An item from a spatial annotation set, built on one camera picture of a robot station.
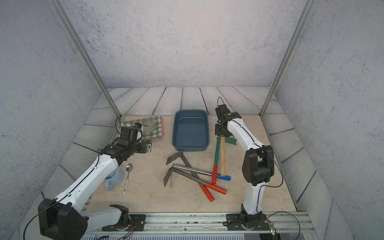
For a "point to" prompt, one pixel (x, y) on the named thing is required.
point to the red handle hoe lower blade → (195, 179)
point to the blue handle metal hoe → (227, 177)
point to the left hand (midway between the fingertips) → (146, 142)
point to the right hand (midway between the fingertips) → (222, 132)
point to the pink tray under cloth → (162, 129)
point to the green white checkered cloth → (157, 133)
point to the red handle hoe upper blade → (172, 157)
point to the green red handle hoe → (215, 168)
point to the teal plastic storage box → (190, 132)
